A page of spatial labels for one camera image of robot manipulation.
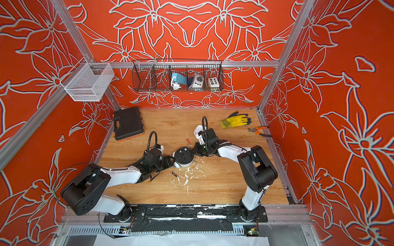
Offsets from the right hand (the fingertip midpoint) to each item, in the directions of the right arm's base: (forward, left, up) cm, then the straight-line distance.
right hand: (187, 152), depth 87 cm
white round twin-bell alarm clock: (-2, +2, -2) cm, 4 cm away
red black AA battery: (-10, +7, -6) cm, 14 cm away
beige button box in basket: (+38, -16, +22) cm, 47 cm away
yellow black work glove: (+30, -33, -5) cm, 45 cm away
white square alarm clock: (+21, -6, -4) cm, 22 cm away
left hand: (-2, +8, -5) cm, 9 cm away
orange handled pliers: (+23, -47, -7) cm, 53 cm away
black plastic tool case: (+24, +44, -2) cm, 50 cm away
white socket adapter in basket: (+35, -6, +25) cm, 43 cm away
